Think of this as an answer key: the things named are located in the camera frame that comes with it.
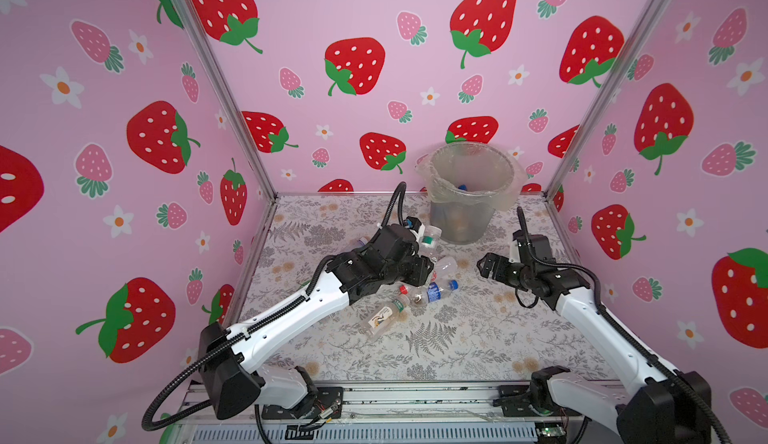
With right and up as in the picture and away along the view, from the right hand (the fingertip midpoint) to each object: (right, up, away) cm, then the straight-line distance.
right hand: (489, 266), depth 83 cm
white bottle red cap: (-10, -2, +12) cm, 16 cm away
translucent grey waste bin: (0, +27, +26) cm, 38 cm away
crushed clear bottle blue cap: (-1, +26, +28) cm, 38 cm away
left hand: (-19, +2, -11) cm, 22 cm away
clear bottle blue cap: (-15, -9, +5) cm, 18 cm away
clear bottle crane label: (-31, -14, -1) cm, 34 cm away
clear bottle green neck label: (-18, +7, -11) cm, 23 cm away
